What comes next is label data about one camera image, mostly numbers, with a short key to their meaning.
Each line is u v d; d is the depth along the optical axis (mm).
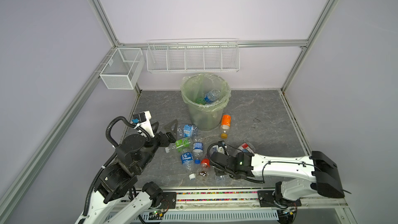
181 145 868
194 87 941
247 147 883
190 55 977
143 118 495
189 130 936
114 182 403
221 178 723
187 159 813
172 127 529
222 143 696
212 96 913
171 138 526
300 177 444
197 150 840
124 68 1014
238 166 537
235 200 754
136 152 398
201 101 986
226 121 969
